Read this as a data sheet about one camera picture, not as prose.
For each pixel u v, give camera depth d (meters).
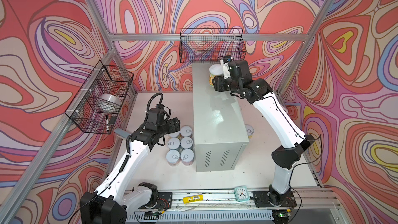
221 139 0.58
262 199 0.73
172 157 0.82
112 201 0.38
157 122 0.59
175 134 0.91
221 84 0.64
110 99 0.73
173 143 0.86
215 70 0.70
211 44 0.97
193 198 0.72
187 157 0.82
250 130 0.92
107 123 0.72
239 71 0.52
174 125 0.71
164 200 0.73
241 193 0.74
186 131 0.69
